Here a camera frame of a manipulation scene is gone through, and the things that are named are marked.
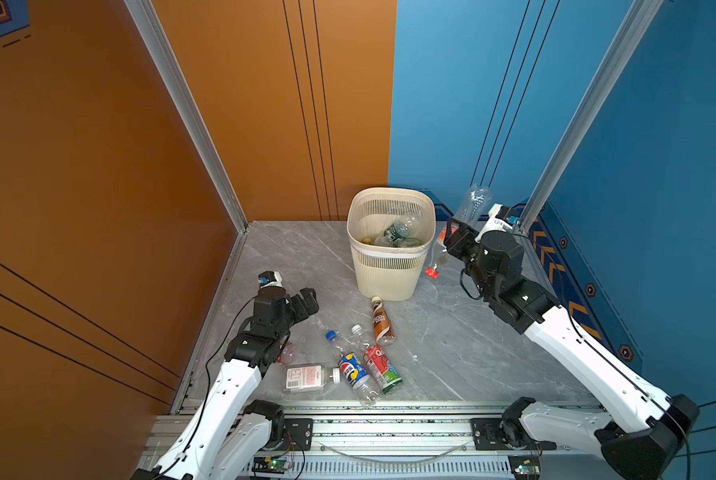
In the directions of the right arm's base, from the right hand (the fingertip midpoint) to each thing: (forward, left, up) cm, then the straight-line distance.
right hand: (450, 224), depth 70 cm
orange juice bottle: (-18, +42, -32) cm, 56 cm away
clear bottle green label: (+20, +8, -22) cm, 31 cm away
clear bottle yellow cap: (+19, +20, -25) cm, 37 cm away
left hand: (-7, +37, -19) cm, 43 cm away
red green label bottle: (-21, +17, -31) cm, 42 cm away
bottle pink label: (-25, +36, -31) cm, 54 cm away
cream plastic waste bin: (+2, +12, -22) cm, 25 cm away
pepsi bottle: (-23, +24, -32) cm, 46 cm away
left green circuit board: (-43, +44, -37) cm, 72 cm away
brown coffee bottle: (-12, +16, -30) cm, 36 cm away
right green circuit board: (-43, -18, -39) cm, 61 cm away
